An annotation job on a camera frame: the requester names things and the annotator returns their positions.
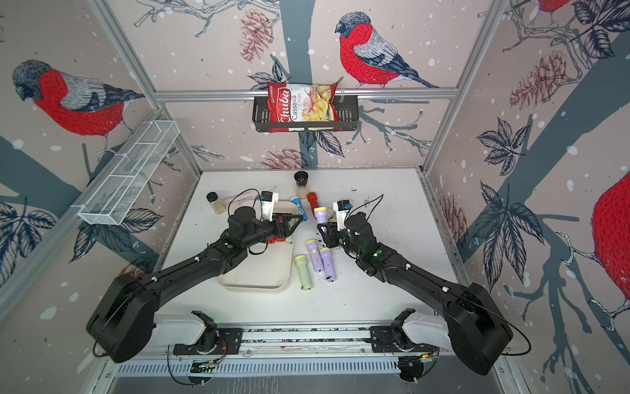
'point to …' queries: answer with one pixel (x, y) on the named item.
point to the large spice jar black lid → (302, 188)
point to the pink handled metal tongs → (241, 197)
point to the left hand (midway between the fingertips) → (302, 213)
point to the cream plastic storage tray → (268, 268)
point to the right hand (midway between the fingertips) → (321, 224)
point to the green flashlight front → (304, 272)
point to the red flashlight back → (313, 200)
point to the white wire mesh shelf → (112, 192)
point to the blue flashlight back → (300, 208)
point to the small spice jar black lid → (218, 206)
